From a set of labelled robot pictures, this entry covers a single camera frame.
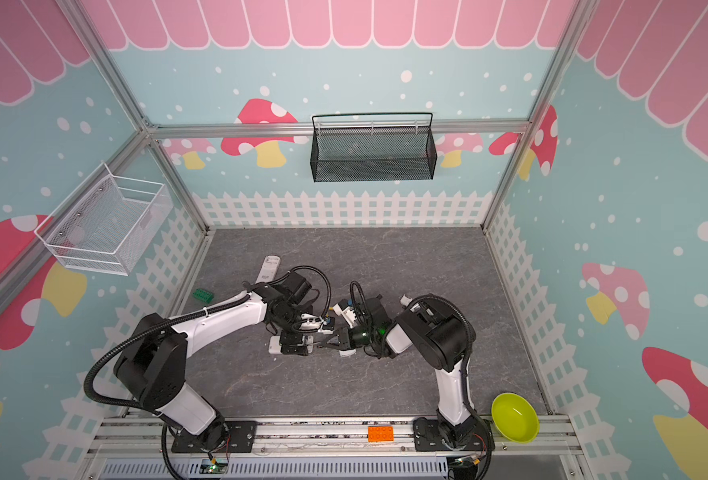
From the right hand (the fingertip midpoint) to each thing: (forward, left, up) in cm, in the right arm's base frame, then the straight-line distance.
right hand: (324, 343), depth 87 cm
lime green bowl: (-19, -51, -3) cm, 54 cm away
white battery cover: (-3, -7, -1) cm, 7 cm away
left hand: (+2, +6, +2) cm, 6 cm away
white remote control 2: (-1, +14, -1) cm, 14 cm away
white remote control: (+29, +23, -2) cm, 37 cm away
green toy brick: (+18, +42, -1) cm, 46 cm away
